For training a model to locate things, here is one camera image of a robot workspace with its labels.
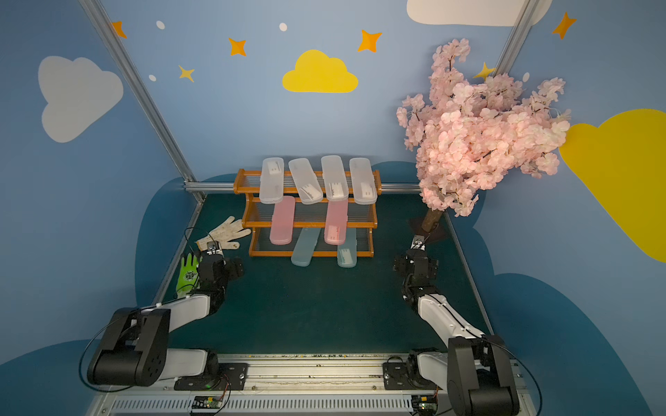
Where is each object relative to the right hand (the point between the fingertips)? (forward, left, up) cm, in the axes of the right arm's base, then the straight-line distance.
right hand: (420, 254), depth 89 cm
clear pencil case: (+14, +52, +19) cm, 57 cm away
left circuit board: (-46, +63, -11) cm, 79 cm away
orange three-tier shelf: (+11, +40, +6) cm, 42 cm away
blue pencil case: (+5, +43, -9) cm, 44 cm away
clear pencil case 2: (+11, +39, +20) cm, 45 cm away
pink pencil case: (+6, +49, +7) cm, 50 cm away
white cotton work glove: (+13, +76, -9) cm, 78 cm away
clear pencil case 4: (+11, +21, +20) cm, 31 cm away
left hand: (-4, +70, -3) cm, 70 cm away
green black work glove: (-10, +83, -8) cm, 84 cm away
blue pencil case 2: (+3, +26, -8) cm, 27 cm away
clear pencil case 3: (+11, +30, +20) cm, 38 cm away
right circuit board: (-42, +1, -13) cm, 44 cm away
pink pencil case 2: (+8, +30, +6) cm, 31 cm away
